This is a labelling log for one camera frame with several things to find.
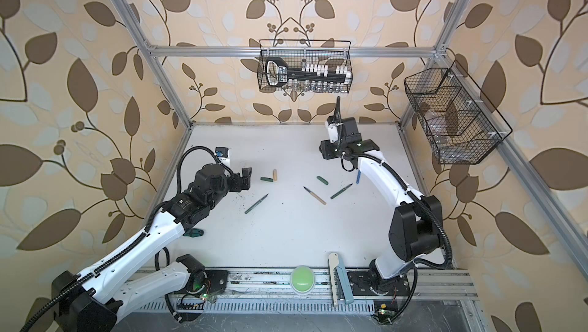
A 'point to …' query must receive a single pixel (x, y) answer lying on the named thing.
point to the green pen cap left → (266, 179)
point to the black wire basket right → (462, 125)
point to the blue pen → (358, 175)
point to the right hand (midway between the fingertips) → (327, 148)
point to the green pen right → (341, 191)
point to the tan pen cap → (275, 175)
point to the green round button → (302, 280)
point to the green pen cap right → (322, 180)
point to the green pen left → (256, 203)
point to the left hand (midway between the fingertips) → (240, 167)
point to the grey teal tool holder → (339, 271)
